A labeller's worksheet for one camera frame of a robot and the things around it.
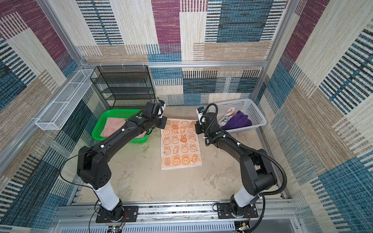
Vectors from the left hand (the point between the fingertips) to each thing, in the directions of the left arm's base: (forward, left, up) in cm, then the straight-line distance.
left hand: (163, 117), depth 88 cm
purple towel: (+6, -50, -11) cm, 52 cm away
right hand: (-1, -22, -4) cm, 22 cm away
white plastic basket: (+23, -60, -14) cm, 65 cm away
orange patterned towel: (-7, -9, -20) cm, 24 cm away
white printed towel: (+17, -47, -16) cm, 52 cm away
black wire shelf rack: (+31, +31, -1) cm, 44 cm away
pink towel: (+10, +40, -18) cm, 45 cm away
